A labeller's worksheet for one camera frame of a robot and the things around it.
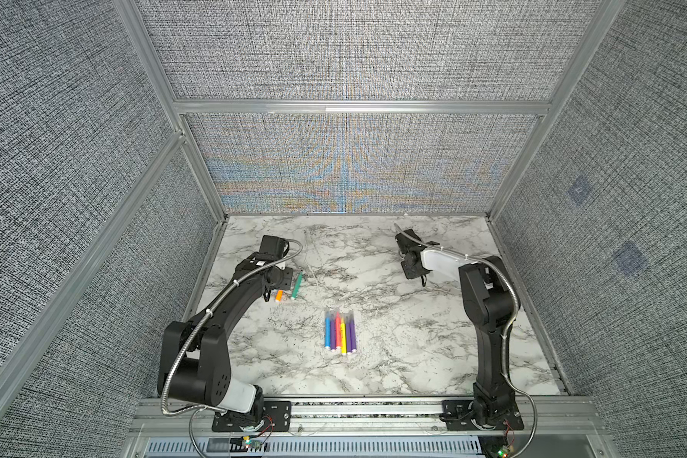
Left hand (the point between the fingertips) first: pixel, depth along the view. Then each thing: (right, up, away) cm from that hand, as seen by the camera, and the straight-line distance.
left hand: (279, 273), depth 89 cm
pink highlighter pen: (+19, -18, -1) cm, 26 cm away
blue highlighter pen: (+15, -17, -1) cm, 23 cm away
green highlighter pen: (+4, -5, +10) cm, 12 cm away
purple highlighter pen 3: (+23, -20, -2) cm, 31 cm away
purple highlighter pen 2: (+22, -19, -2) cm, 29 cm away
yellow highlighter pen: (+20, -20, -3) cm, 29 cm away
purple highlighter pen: (+17, -18, -2) cm, 25 cm away
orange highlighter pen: (-2, -8, +6) cm, 10 cm away
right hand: (+47, +2, +14) cm, 49 cm away
